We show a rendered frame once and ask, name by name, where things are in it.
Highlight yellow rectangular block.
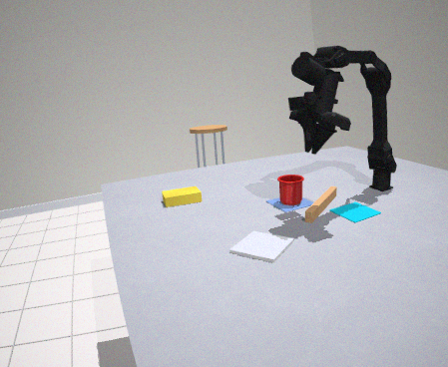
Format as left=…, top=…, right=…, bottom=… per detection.
left=162, top=186, right=202, bottom=207

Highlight tan flat bar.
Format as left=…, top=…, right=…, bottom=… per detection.
left=305, top=186, right=336, bottom=223

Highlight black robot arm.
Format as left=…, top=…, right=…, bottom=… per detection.
left=288, top=46, right=397, bottom=191

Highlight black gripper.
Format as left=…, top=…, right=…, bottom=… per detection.
left=289, top=89, right=351, bottom=154

